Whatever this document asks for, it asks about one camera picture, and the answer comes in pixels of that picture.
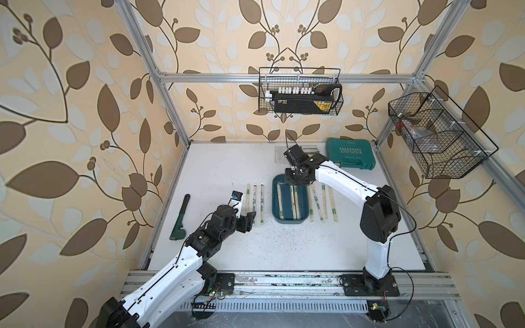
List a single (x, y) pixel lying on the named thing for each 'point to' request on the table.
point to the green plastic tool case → (351, 153)
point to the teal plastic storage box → (287, 202)
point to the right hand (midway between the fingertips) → (289, 180)
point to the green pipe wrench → (178, 233)
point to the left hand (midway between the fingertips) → (247, 210)
